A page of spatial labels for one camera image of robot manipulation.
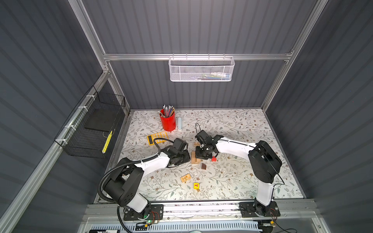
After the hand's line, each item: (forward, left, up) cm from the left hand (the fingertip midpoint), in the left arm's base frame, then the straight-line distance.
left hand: (190, 157), depth 89 cm
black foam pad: (+13, +46, +25) cm, 54 cm away
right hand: (0, -5, -1) cm, 5 cm away
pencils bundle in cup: (+30, +14, +8) cm, 34 cm away
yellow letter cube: (-16, -3, -2) cm, 17 cm away
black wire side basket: (+6, +51, +24) cm, 57 cm away
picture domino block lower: (-11, +3, -3) cm, 12 cm away
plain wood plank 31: (-2, -2, -1) cm, 3 cm away
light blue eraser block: (+29, +6, -1) cm, 29 cm away
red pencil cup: (+25, +13, +1) cm, 28 cm away
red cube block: (0, -16, -4) cm, 16 cm away
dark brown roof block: (-5, -8, -3) cm, 10 cm away
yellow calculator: (+20, +18, -3) cm, 27 cm away
